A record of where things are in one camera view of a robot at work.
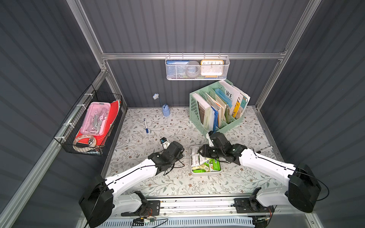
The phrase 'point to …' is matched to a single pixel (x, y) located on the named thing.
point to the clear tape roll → (84, 140)
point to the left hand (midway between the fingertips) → (179, 151)
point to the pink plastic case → (96, 121)
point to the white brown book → (204, 110)
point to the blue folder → (215, 119)
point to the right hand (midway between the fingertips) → (202, 150)
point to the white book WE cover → (232, 93)
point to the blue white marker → (146, 128)
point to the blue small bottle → (166, 109)
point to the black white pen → (264, 149)
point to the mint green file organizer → (211, 108)
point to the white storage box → (200, 166)
